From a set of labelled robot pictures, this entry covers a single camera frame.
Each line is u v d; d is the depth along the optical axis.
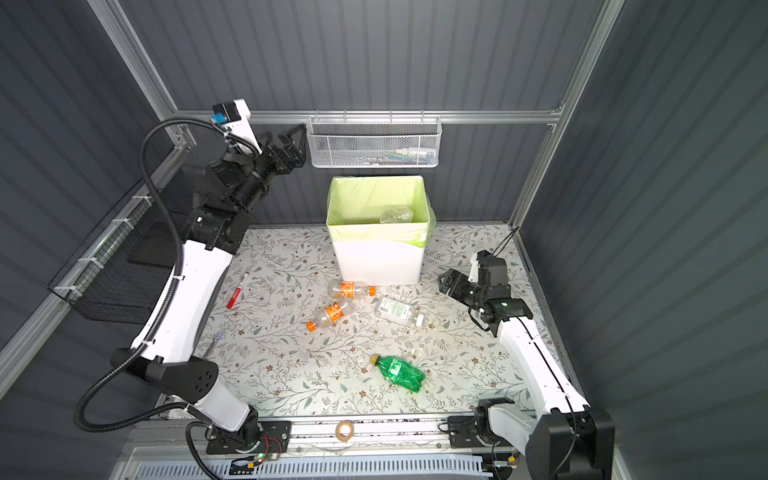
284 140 0.53
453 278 0.74
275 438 0.72
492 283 0.61
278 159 0.54
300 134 0.57
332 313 0.91
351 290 0.95
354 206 0.97
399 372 0.81
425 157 0.91
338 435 0.74
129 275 0.72
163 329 0.42
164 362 0.41
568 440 0.38
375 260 0.91
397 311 0.92
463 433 0.74
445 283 0.74
